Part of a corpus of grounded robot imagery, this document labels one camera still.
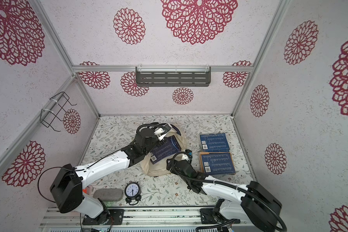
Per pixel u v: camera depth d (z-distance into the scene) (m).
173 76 0.96
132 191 0.80
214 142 0.97
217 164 0.87
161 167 0.90
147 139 0.59
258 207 0.41
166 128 0.65
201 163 0.88
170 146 0.97
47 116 0.73
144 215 0.75
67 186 0.43
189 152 0.75
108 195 0.78
